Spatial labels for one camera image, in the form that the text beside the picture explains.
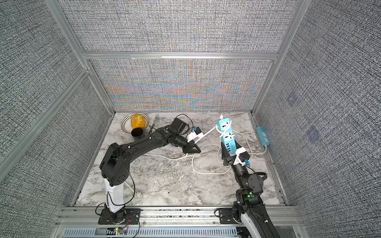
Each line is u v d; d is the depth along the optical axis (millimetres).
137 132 980
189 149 737
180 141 740
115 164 500
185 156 821
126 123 1097
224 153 641
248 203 559
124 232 701
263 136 1062
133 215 740
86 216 758
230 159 605
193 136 752
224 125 624
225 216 731
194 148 773
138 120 1062
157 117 1170
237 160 565
